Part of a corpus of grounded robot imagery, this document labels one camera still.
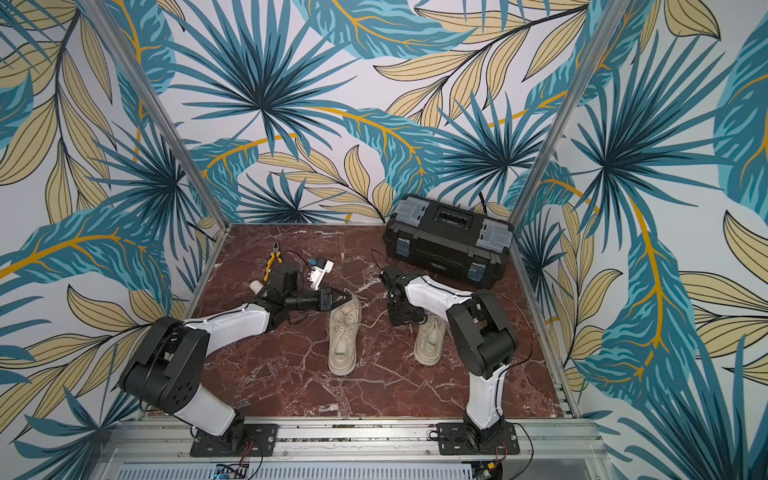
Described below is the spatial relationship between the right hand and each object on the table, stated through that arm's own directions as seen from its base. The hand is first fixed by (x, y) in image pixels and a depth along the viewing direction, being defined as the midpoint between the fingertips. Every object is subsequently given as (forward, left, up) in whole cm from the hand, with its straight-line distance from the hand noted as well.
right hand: (405, 318), depth 94 cm
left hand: (0, +17, +12) cm, 21 cm away
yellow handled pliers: (+26, +45, +1) cm, 52 cm away
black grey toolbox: (+18, -14, +16) cm, 28 cm away
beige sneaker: (-6, +18, +6) cm, 20 cm away
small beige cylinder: (+10, +47, +5) cm, 49 cm away
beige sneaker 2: (-9, -6, +4) cm, 12 cm away
